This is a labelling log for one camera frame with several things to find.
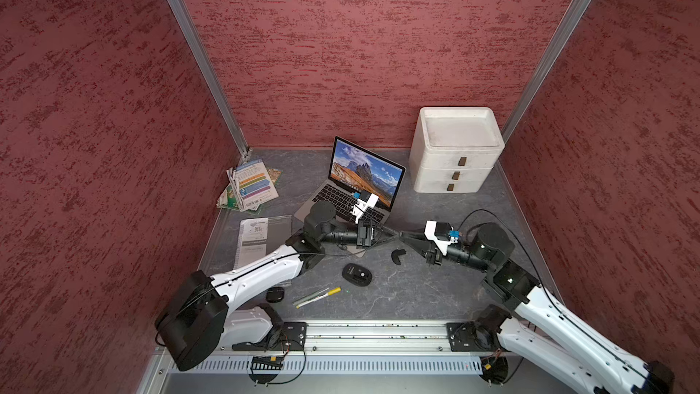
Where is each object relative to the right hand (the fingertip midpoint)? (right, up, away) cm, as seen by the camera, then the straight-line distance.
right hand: (400, 238), depth 65 cm
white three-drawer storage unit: (+21, +24, +22) cm, 39 cm away
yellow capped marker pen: (-19, -21, +16) cm, 32 cm away
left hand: (-2, -1, -1) cm, 2 cm away
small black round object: (-35, -21, +14) cm, 43 cm away
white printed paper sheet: (-47, -7, +25) cm, 53 cm away
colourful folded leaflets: (-54, +11, +41) cm, 69 cm away
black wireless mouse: (-11, -16, +18) cm, 26 cm away
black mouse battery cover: (+2, -12, +24) cm, 27 cm away
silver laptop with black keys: (-13, +18, +35) cm, 41 cm away
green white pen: (-25, -22, +15) cm, 37 cm away
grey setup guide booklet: (-39, -4, +29) cm, 49 cm away
